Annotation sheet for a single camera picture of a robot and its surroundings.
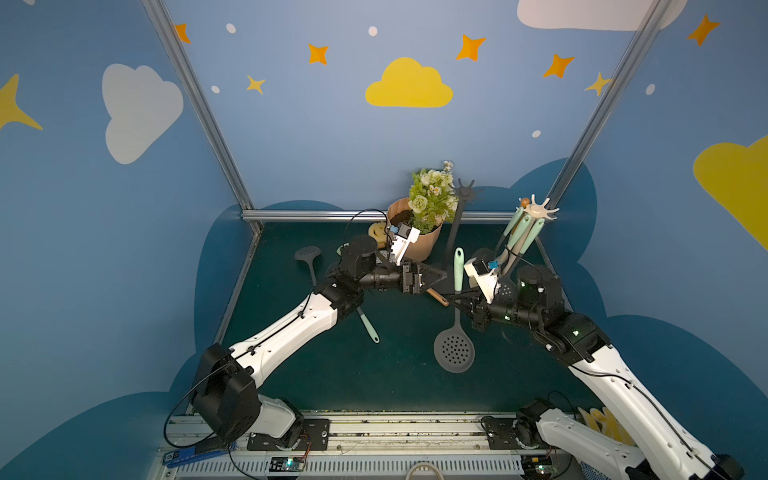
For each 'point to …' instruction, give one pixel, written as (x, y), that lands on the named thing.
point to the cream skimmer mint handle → (515, 237)
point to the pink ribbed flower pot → (400, 211)
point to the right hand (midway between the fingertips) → (457, 293)
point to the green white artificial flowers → (432, 199)
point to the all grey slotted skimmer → (309, 253)
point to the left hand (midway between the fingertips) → (444, 276)
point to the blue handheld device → (174, 457)
